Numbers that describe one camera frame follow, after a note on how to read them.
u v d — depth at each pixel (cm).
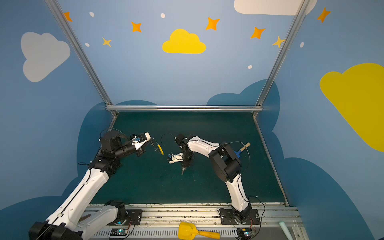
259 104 116
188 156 81
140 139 59
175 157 82
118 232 71
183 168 92
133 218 74
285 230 70
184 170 91
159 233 78
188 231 70
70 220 40
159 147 75
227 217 75
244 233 71
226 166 54
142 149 65
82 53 85
